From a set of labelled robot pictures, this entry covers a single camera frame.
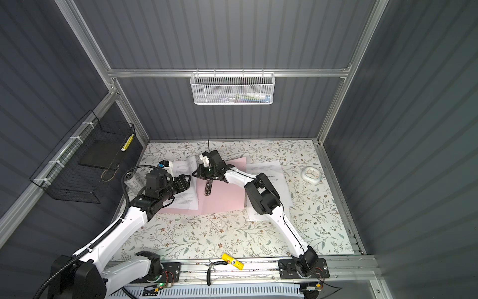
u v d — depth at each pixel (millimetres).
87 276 385
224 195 886
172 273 726
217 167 844
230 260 754
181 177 750
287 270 724
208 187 984
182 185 736
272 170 1055
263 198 653
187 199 945
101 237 451
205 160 960
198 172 908
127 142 815
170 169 742
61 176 644
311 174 1014
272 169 1059
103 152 757
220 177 808
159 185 630
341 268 755
